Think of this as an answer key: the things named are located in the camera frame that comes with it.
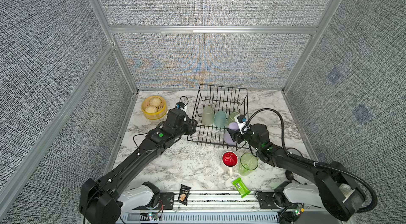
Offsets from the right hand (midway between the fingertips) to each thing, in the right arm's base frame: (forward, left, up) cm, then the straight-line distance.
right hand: (233, 124), depth 85 cm
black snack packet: (-31, +25, -12) cm, 42 cm away
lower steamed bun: (+15, +50, -6) cm, 52 cm away
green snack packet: (-28, -2, -13) cm, 31 cm away
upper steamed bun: (+23, +48, -7) cm, 54 cm away
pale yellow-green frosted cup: (+8, +13, -3) cm, 16 cm away
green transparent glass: (-20, -5, -2) cm, 21 cm away
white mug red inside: (-15, +2, -13) cm, 20 cm away
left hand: (-3, +20, +7) cm, 22 cm away
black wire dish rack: (+15, +9, -8) cm, 19 cm away
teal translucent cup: (+8, +6, -6) cm, 12 cm away
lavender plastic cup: (-6, +3, -3) cm, 7 cm away
